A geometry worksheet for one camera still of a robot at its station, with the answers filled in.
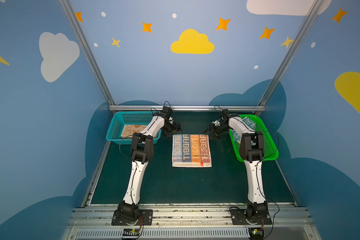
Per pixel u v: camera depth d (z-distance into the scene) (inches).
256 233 28.9
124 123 43.8
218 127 37.7
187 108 50.3
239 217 29.4
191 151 38.8
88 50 33.0
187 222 28.9
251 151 25.6
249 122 42.4
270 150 36.9
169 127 37.2
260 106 46.1
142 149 25.9
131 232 28.7
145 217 29.4
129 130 42.6
